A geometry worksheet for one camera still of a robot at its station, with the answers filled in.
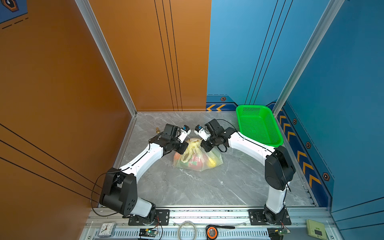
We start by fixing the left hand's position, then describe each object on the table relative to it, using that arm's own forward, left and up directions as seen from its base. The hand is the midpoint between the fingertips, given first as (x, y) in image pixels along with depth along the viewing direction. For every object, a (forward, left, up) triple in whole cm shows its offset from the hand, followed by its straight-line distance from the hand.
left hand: (186, 143), depth 87 cm
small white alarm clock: (-41, +35, -11) cm, 55 cm away
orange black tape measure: (-42, -14, -9) cm, 45 cm away
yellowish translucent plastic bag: (-8, -6, -2) cm, 10 cm away
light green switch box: (-40, -62, -10) cm, 74 cm away
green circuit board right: (-42, -45, -12) cm, 62 cm away
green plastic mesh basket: (+26, -53, -11) cm, 60 cm away
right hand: (0, -9, -1) cm, 9 cm away
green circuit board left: (-42, +17, -14) cm, 47 cm away
